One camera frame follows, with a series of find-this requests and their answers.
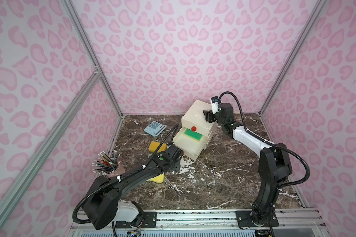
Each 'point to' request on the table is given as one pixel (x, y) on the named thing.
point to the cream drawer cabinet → (195, 117)
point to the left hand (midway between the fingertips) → (175, 162)
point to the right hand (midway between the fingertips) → (210, 108)
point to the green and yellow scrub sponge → (193, 135)
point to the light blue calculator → (155, 128)
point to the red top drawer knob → (194, 129)
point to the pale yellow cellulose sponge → (159, 178)
